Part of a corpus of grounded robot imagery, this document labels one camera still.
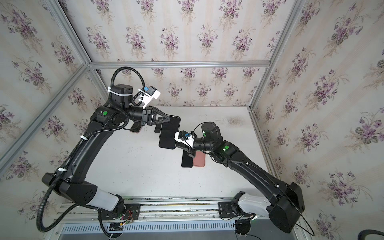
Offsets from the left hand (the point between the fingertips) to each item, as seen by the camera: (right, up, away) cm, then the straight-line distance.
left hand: (169, 117), depth 58 cm
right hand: (+1, -12, +8) cm, 14 cm away
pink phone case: (+14, -25, +32) cm, 43 cm away
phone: (+6, -26, +32) cm, 42 cm away
